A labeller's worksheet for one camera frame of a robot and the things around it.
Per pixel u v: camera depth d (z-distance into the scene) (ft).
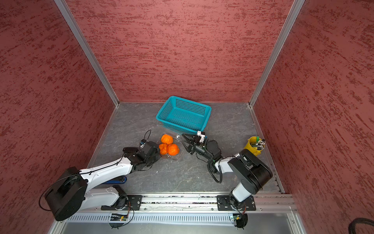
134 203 2.43
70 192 1.35
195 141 2.40
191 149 2.44
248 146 2.81
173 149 2.80
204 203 2.48
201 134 2.67
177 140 2.47
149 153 2.22
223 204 2.42
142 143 2.60
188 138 2.43
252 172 1.48
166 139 2.96
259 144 2.54
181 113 3.73
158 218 2.55
